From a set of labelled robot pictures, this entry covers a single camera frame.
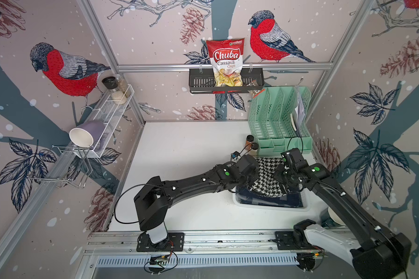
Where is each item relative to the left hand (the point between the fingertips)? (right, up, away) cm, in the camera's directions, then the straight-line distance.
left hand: (264, 173), depth 74 cm
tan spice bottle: (0, +10, +20) cm, 22 cm away
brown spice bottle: (-2, +12, +25) cm, 28 cm away
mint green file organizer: (+19, +27, +35) cm, 49 cm away
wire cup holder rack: (-74, +6, -16) cm, 76 cm away
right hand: (+6, -1, +5) cm, 8 cm away
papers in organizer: (+25, +29, +18) cm, 42 cm away
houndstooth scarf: (+1, -5, +1) cm, 6 cm away
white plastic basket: (-9, -15, +2) cm, 18 cm away
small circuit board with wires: (-44, -37, -3) cm, 58 cm away
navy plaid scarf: (-8, -11, +4) cm, 14 cm away
